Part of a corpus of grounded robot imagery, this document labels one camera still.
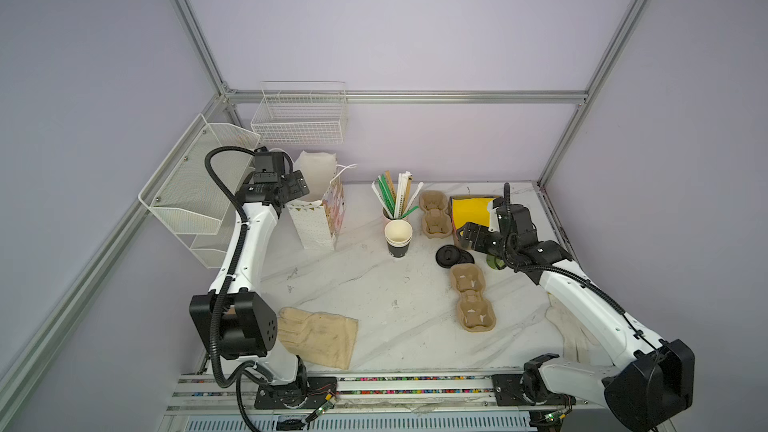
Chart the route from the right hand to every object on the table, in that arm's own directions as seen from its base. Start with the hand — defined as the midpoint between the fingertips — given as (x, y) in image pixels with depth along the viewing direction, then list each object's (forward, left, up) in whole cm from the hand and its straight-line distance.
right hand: (462, 236), depth 81 cm
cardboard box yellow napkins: (+23, -9, -16) cm, 30 cm away
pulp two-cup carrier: (-14, -5, -20) cm, 25 cm away
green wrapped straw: (+20, +20, -6) cm, 29 cm away
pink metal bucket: (+15, +21, -10) cm, 28 cm away
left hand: (+11, +50, +8) cm, 51 cm away
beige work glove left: (-21, +40, -19) cm, 49 cm away
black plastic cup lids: (+4, +1, -17) cm, 17 cm away
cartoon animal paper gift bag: (+8, +41, 0) cm, 42 cm away
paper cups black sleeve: (+9, +18, -11) cm, 23 cm away
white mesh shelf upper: (+4, +71, +16) cm, 73 cm away
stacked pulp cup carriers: (+18, +4, -17) cm, 25 cm away
